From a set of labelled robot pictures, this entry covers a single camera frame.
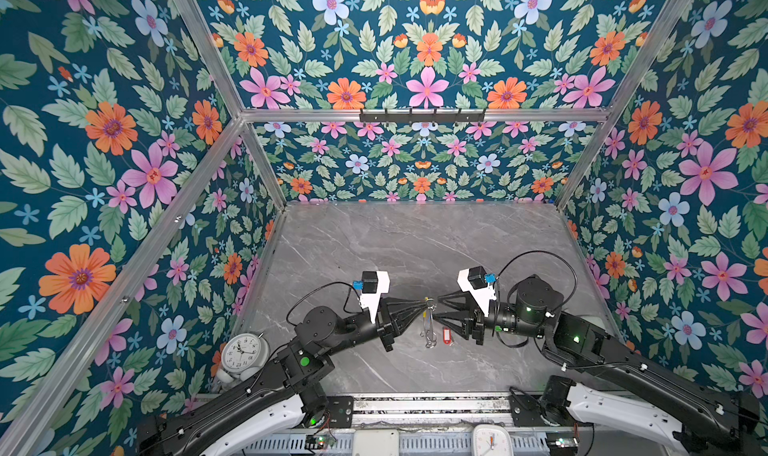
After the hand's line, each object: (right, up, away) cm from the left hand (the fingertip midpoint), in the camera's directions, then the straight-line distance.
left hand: (427, 308), depth 53 cm
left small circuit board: (-25, -37, +17) cm, 48 cm away
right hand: (+3, -1, +6) cm, 7 cm away
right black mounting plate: (+26, -31, +20) cm, 46 cm away
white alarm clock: (-48, -20, +26) cm, 59 cm away
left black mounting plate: (-20, -31, +21) cm, 43 cm away
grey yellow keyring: (+1, -6, +4) cm, 8 cm away
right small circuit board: (+34, -37, +17) cm, 53 cm away
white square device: (-11, -36, +16) cm, 41 cm away
